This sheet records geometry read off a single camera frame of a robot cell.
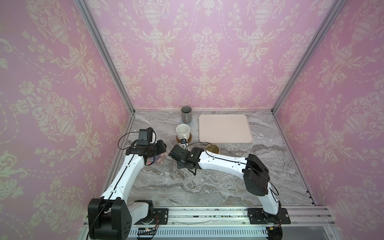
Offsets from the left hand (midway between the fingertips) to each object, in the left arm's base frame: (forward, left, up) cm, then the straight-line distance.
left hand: (164, 146), depth 84 cm
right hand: (-5, -10, -6) cm, 13 cm away
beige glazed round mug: (+4, -28, -8) cm, 30 cm away
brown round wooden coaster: (+13, -12, -14) cm, 23 cm away
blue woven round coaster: (+29, -13, -14) cm, 34 cm away
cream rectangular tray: (+24, -39, -14) cm, 48 cm away
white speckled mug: (+18, -9, -9) cm, 22 cm away
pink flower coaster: (-1, +4, -15) cm, 15 cm away
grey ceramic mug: (+29, -11, -4) cm, 31 cm away
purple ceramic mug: (-9, +2, +5) cm, 10 cm away
